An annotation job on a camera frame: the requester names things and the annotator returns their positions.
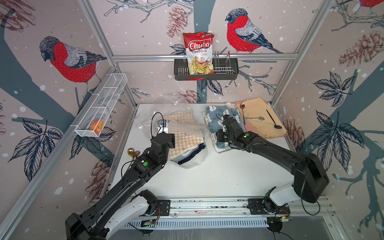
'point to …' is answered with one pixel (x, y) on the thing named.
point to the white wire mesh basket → (92, 119)
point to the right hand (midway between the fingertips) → (216, 132)
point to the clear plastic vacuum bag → (176, 101)
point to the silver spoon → (260, 117)
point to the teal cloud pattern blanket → (215, 115)
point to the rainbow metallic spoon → (242, 106)
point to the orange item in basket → (97, 126)
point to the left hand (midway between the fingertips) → (169, 127)
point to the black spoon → (276, 126)
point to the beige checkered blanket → (187, 135)
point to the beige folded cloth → (258, 113)
